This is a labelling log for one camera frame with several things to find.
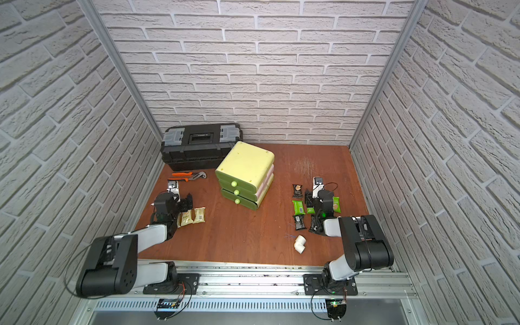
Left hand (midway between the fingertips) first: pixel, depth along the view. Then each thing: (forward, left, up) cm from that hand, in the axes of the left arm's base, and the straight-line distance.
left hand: (179, 191), depth 91 cm
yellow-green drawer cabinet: (-2, -32, +15) cm, 35 cm away
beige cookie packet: (-10, -4, -7) cm, 13 cm away
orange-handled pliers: (+15, -6, -7) cm, 18 cm away
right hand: (+2, -65, 0) cm, 65 cm away
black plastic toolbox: (+20, -6, +9) cm, 22 cm away
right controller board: (-44, -65, -7) cm, 79 cm away
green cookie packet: (-5, -56, -5) cm, 56 cm away
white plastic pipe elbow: (-23, -54, -4) cm, 59 cm away
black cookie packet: (+4, -56, -6) cm, 57 cm away
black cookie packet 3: (-21, -58, +11) cm, 62 cm away
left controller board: (-43, -3, -11) cm, 45 cm away
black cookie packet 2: (-13, -55, -4) cm, 57 cm away
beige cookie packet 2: (-8, -10, -6) cm, 14 cm away
